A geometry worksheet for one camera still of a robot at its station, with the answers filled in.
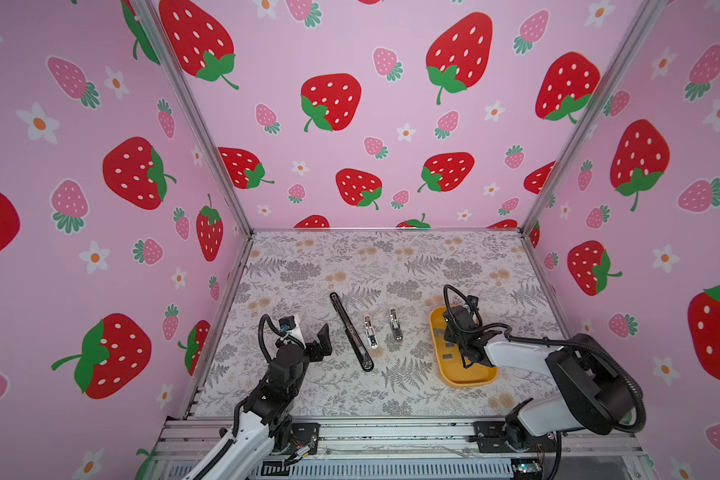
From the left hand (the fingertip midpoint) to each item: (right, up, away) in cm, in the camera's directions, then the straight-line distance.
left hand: (313, 327), depth 82 cm
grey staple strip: (+39, -10, +5) cm, 41 cm away
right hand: (+43, -2, +11) cm, 45 cm away
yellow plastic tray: (+40, -13, +1) cm, 42 cm away
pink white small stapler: (+16, -3, +8) cm, 18 cm away
